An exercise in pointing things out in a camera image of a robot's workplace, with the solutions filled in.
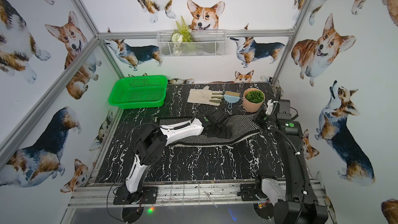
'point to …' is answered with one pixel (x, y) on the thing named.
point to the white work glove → (204, 96)
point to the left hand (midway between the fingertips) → (229, 134)
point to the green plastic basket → (139, 92)
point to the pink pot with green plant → (253, 98)
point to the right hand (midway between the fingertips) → (253, 114)
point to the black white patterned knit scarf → (241, 127)
